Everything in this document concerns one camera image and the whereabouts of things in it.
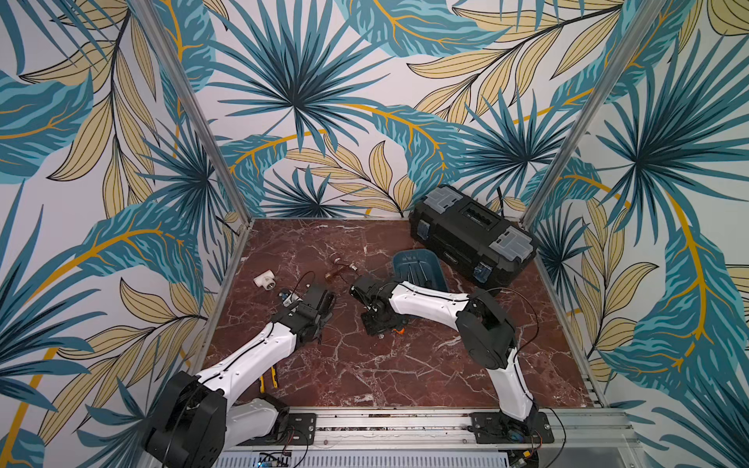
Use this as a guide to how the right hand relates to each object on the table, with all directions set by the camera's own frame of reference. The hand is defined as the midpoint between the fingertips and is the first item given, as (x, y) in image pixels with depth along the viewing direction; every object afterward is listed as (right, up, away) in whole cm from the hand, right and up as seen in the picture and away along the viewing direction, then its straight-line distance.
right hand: (374, 327), depth 91 cm
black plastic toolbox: (+32, +28, +3) cm, 43 cm away
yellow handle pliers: (-31, -12, -11) cm, 35 cm away
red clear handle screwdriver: (-8, +18, +13) cm, 24 cm away
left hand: (-16, +5, -5) cm, 17 cm away
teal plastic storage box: (+16, +18, +13) cm, 27 cm away
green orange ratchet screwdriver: (+8, -1, -1) cm, 9 cm away
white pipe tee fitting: (-37, +14, +7) cm, 40 cm away
